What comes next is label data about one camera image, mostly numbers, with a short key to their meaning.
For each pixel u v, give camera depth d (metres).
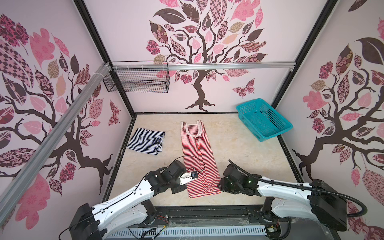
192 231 0.70
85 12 0.68
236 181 0.64
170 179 0.58
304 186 0.46
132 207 0.47
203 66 0.93
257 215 0.74
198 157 0.95
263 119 1.16
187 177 0.67
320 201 0.41
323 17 0.72
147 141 1.00
